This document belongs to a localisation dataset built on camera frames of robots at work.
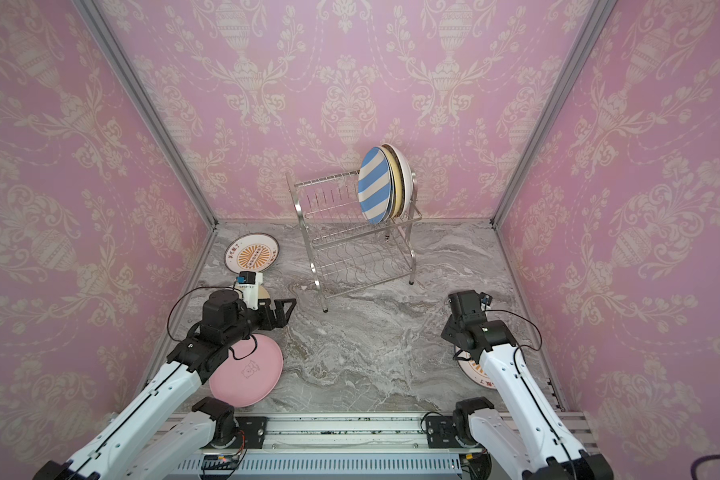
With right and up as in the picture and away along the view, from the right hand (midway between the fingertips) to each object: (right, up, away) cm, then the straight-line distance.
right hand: (462, 331), depth 80 cm
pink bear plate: (-59, -14, +2) cm, 60 cm away
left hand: (-48, +8, -2) cm, 48 cm away
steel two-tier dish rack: (-33, +22, +26) cm, 47 cm away
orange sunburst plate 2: (+5, -12, +3) cm, 14 cm away
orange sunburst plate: (-69, +21, +31) cm, 79 cm away
